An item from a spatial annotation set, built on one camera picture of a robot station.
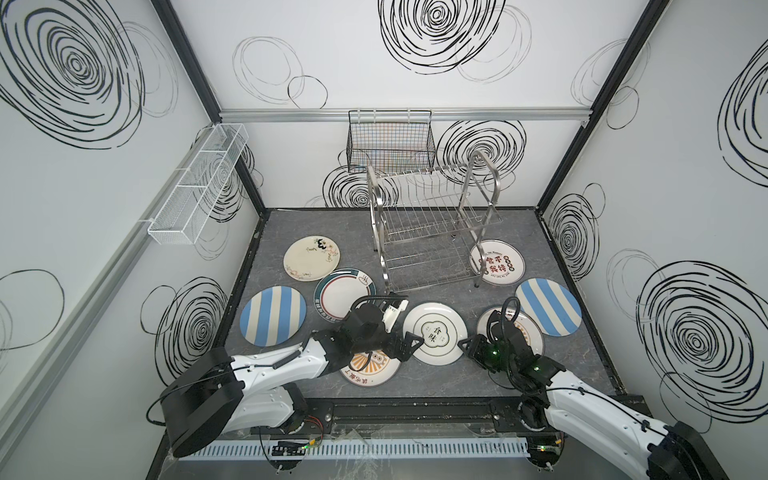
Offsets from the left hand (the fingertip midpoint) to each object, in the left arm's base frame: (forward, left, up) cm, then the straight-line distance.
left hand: (415, 335), depth 77 cm
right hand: (-1, -12, -9) cm, 14 cm away
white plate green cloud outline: (+7, -8, -10) cm, 15 cm away
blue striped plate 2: (+15, -44, -11) cm, 48 cm away
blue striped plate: (+8, +43, -10) cm, 45 cm away
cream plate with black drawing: (+30, +36, -10) cm, 48 cm away
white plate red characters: (+32, -30, -11) cm, 45 cm away
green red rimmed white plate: (+19, +25, -11) cm, 33 cm away
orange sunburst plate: (-6, +12, -9) cm, 17 cm away
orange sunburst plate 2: (+8, -34, -10) cm, 37 cm away
